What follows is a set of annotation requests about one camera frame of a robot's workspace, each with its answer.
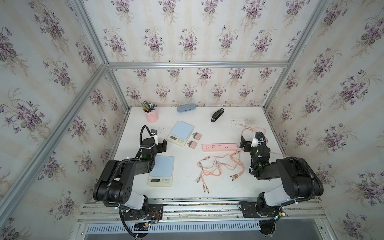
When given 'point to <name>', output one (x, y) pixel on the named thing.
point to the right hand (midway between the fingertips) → (253, 137)
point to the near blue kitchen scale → (162, 173)
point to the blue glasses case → (185, 107)
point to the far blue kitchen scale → (180, 133)
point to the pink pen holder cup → (152, 117)
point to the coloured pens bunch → (148, 107)
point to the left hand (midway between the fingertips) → (157, 139)
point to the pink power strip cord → (265, 133)
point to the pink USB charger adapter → (197, 136)
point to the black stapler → (217, 115)
